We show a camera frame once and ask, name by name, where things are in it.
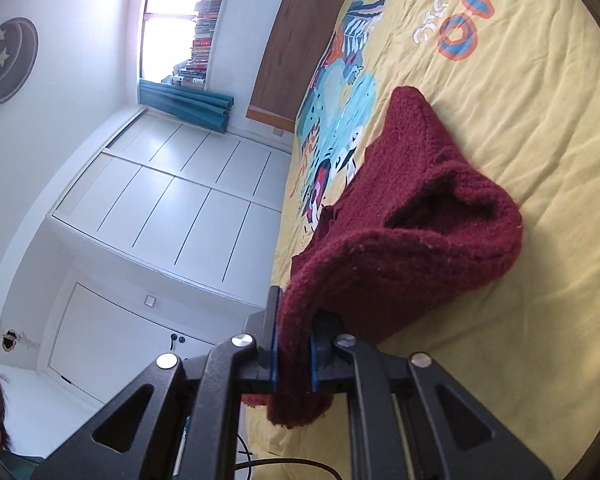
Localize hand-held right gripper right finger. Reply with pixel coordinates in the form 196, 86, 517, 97
307, 310, 553, 480

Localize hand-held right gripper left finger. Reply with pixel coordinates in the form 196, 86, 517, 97
30, 285, 286, 480

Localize dark red knitted sweater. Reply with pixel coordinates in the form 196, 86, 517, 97
242, 86, 524, 428

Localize white door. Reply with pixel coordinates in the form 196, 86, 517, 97
47, 282, 221, 406

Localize white wardrobe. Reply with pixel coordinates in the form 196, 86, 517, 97
45, 107, 293, 311

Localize teal curtain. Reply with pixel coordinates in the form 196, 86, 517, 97
139, 80, 234, 133

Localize person's teal top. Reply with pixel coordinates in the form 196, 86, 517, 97
0, 452, 47, 480

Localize wooden headboard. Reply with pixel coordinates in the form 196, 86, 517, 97
246, 0, 361, 133

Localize row of books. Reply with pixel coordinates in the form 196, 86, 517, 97
172, 0, 238, 93

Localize bed with yellow cover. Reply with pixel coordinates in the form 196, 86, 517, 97
240, 0, 600, 480

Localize high window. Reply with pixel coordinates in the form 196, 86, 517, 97
140, 0, 216, 83

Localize black cable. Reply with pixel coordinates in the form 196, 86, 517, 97
234, 434, 342, 480

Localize round star wall decoration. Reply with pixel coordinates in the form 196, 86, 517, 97
0, 16, 39, 107

